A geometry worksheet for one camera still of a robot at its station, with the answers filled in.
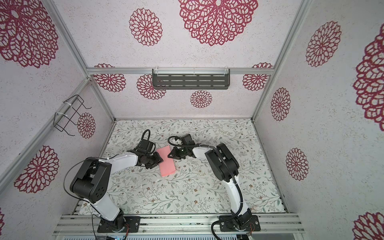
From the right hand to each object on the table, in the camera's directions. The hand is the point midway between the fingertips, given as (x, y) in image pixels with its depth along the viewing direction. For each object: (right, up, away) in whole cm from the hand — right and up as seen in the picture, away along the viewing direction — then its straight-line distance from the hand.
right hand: (167, 154), depth 96 cm
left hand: (-4, -5, -1) cm, 7 cm away
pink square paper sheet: (0, -8, +1) cm, 8 cm away
